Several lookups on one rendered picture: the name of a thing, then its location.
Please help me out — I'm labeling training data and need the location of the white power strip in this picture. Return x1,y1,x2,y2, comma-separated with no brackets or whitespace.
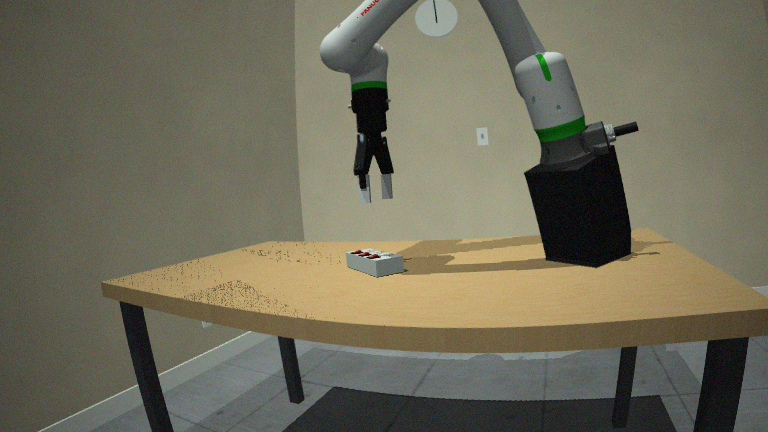
346,249,404,277

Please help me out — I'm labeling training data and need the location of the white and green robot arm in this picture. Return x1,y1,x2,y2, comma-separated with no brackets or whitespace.
320,0,638,170

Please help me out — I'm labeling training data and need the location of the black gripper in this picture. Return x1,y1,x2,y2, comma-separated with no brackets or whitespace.
354,110,394,203

